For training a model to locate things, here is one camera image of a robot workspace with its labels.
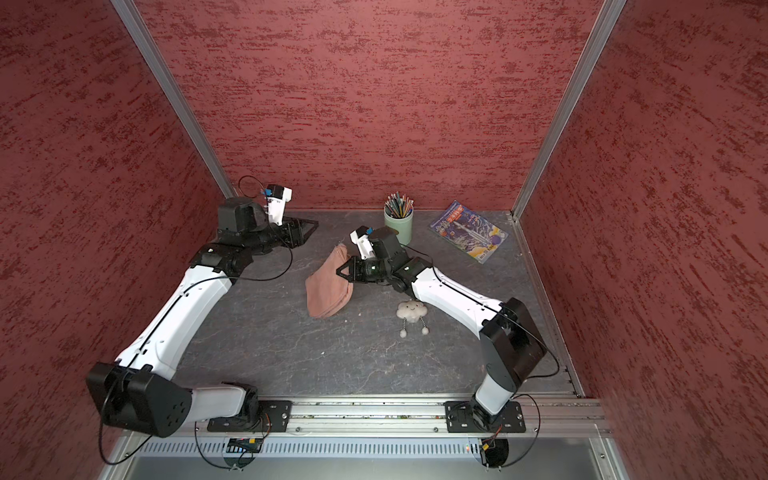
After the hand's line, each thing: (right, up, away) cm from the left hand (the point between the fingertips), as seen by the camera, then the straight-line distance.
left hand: (311, 228), depth 75 cm
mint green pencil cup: (+24, +3, +25) cm, 35 cm away
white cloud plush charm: (+27, -25, +14) cm, 40 cm away
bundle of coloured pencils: (+23, +9, +27) cm, 37 cm away
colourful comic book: (+51, 0, +39) cm, 64 cm away
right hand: (+7, -13, +3) cm, 15 cm away
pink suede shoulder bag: (+4, -17, +3) cm, 18 cm away
